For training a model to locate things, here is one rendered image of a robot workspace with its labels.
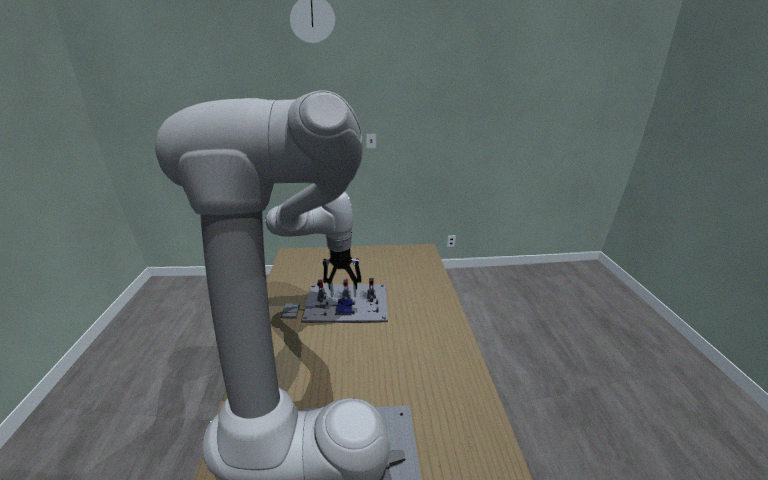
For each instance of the blue rectangular block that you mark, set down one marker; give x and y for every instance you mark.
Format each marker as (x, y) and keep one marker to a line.
(344, 307)

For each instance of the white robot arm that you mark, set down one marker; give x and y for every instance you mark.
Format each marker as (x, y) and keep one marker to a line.
(226, 154)

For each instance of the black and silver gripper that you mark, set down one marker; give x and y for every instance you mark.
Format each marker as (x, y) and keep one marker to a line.
(339, 257)

